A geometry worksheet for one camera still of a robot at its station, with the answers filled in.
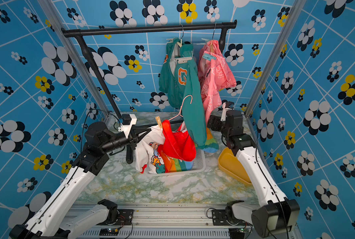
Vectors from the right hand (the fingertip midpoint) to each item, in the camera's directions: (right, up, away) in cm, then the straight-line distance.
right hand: (217, 116), depth 77 cm
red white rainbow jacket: (-26, -17, -5) cm, 31 cm away
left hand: (-32, -5, -14) cm, 35 cm away
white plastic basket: (-8, -28, +11) cm, 31 cm away
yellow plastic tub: (+12, -29, +19) cm, 37 cm away
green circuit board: (-55, -57, -4) cm, 79 cm away
